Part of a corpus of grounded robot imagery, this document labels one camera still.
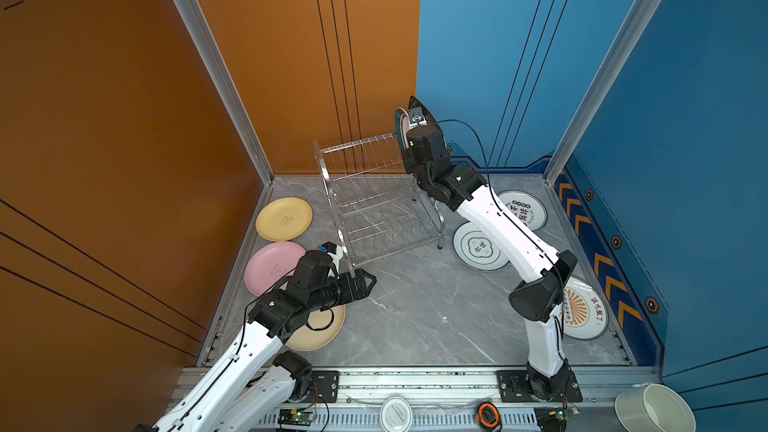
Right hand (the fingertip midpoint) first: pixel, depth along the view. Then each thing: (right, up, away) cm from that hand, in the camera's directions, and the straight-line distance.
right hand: (417, 141), depth 76 cm
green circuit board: (-31, -67, -5) cm, 74 cm away
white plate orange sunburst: (+49, -47, +9) cm, 68 cm away
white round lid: (-6, -62, -11) cm, 64 cm away
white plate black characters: (+43, -18, +33) cm, 57 cm away
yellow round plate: (-46, -22, +31) cm, 60 cm away
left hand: (-13, -36, -2) cm, 38 cm away
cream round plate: (-29, -52, +3) cm, 60 cm away
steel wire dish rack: (-12, -19, +27) cm, 35 cm away
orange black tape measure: (+15, -64, -9) cm, 67 cm away
